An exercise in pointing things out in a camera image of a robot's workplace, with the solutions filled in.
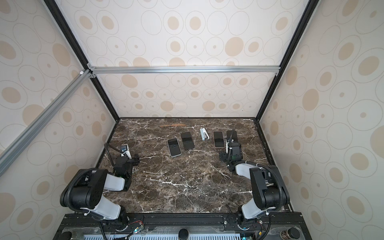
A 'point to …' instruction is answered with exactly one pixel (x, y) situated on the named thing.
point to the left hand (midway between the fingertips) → (133, 148)
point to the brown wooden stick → (173, 125)
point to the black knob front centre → (183, 234)
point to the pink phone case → (219, 142)
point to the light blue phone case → (169, 149)
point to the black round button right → (292, 232)
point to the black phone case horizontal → (231, 134)
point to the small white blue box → (204, 134)
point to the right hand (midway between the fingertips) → (230, 149)
